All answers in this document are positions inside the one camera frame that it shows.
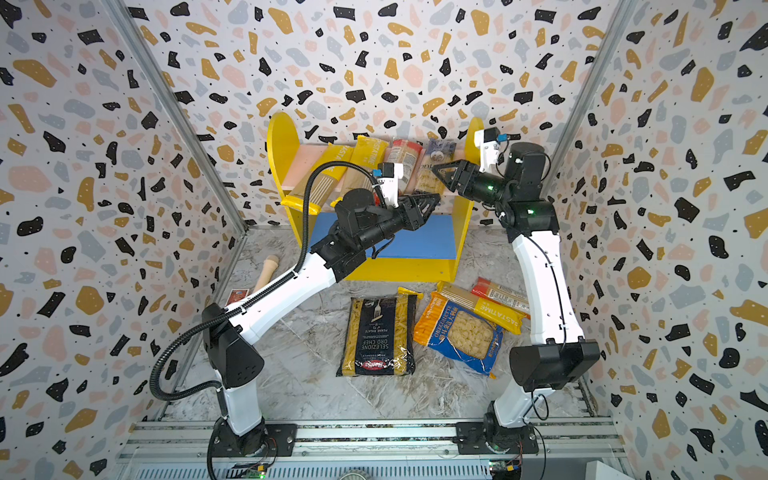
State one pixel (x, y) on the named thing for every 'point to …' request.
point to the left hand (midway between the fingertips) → (439, 192)
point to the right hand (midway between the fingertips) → (434, 166)
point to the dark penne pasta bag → (380, 335)
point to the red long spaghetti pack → (498, 294)
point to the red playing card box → (235, 295)
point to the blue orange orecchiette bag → (459, 332)
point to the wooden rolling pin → (269, 265)
